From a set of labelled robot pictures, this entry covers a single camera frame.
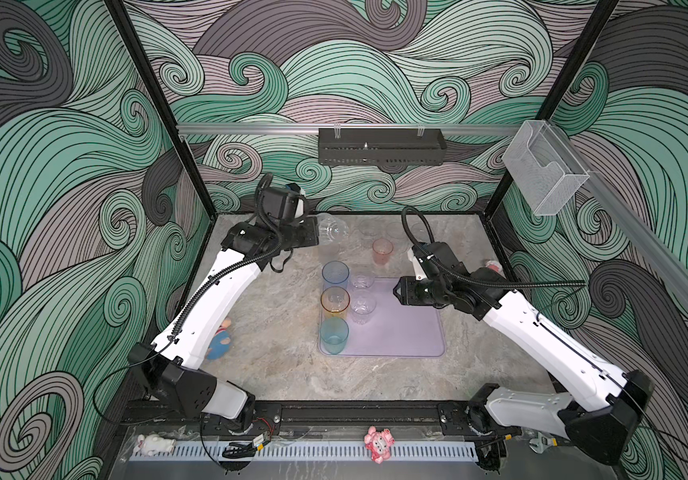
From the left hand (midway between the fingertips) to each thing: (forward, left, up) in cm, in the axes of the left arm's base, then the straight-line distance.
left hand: (318, 226), depth 73 cm
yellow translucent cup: (-10, -4, -20) cm, 23 cm away
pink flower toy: (-42, -16, -27) cm, 53 cm away
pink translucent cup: (+14, -21, -27) cm, 37 cm away
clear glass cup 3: (+3, -3, -4) cm, 6 cm away
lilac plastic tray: (-14, -24, -30) cm, 41 cm away
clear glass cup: (+3, -14, -30) cm, 33 cm away
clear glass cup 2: (-7, -13, -28) cm, 32 cm away
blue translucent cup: (+2, -4, -24) cm, 25 cm away
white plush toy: (-43, +37, -29) cm, 64 cm away
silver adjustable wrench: (-41, -54, -30) cm, 74 cm away
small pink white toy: (+7, -59, -26) cm, 64 cm away
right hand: (-12, -21, -11) cm, 27 cm away
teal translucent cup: (-15, -5, -31) cm, 35 cm away
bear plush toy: (-20, +27, -27) cm, 43 cm away
